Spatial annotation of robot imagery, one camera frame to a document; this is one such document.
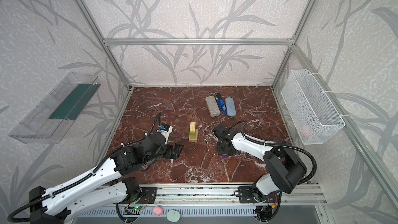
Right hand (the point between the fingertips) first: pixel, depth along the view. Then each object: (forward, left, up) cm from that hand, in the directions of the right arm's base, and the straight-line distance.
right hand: (222, 146), depth 89 cm
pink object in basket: (-1, -40, +19) cm, 44 cm away
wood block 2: (+3, +17, +2) cm, 17 cm away
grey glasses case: (+28, +5, +2) cm, 28 cm away
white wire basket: (-1, -35, +33) cm, 49 cm away
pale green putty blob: (-32, +23, +2) cm, 40 cm away
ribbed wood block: (+8, +17, +10) cm, 21 cm away
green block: (+8, +18, +1) cm, 19 cm away
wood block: (+7, +15, 0) cm, 17 cm away
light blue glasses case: (+28, -7, +1) cm, 29 cm away
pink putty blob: (-30, +30, +2) cm, 43 cm away
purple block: (-5, -1, -2) cm, 6 cm away
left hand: (-4, +22, +15) cm, 27 cm away
